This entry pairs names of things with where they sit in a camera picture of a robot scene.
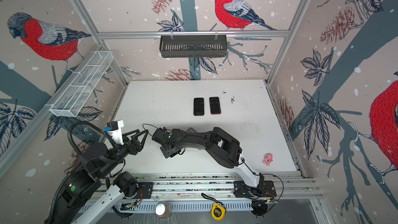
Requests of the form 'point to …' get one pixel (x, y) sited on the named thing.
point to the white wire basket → (68, 100)
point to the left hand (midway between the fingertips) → (142, 132)
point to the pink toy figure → (267, 158)
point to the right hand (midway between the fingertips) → (170, 151)
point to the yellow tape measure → (218, 209)
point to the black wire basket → (196, 47)
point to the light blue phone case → (191, 130)
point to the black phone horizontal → (214, 104)
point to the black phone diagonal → (199, 106)
